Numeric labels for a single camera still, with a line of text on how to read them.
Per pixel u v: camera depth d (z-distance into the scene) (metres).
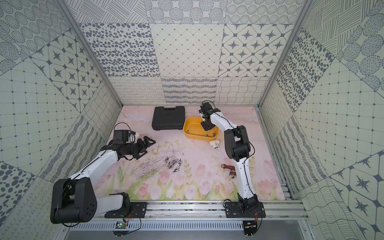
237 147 0.59
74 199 0.41
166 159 0.93
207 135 1.03
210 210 0.76
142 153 0.85
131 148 0.72
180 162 0.90
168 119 1.07
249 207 0.64
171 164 0.90
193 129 1.08
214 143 0.95
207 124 0.93
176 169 0.88
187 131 1.04
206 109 0.86
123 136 0.70
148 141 0.80
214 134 1.04
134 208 0.74
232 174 0.84
